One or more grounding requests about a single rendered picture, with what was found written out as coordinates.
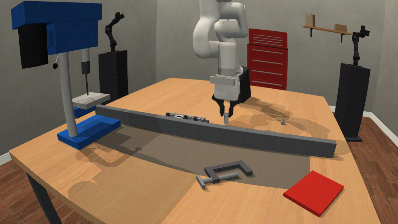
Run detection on blue drill press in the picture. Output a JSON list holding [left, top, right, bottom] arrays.
[[11, 1, 121, 150]]

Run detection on red flat square block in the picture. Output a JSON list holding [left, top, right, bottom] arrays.
[[283, 171, 344, 217]]

